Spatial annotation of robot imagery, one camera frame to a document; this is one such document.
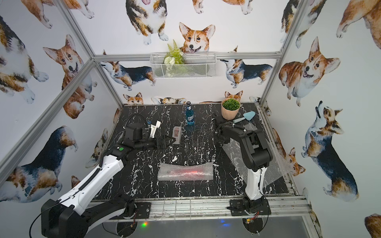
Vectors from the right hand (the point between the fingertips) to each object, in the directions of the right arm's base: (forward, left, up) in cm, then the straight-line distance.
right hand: (219, 139), depth 99 cm
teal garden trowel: (+23, -24, -3) cm, 33 cm away
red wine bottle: (-24, +20, +5) cm, 32 cm away
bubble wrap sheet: (-23, +31, +4) cm, 39 cm away
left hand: (-12, +26, +22) cm, 36 cm away
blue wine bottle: (+13, +20, +11) cm, 26 cm away
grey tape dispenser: (+4, +29, +2) cm, 29 cm away
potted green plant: (+20, -9, +10) cm, 23 cm away
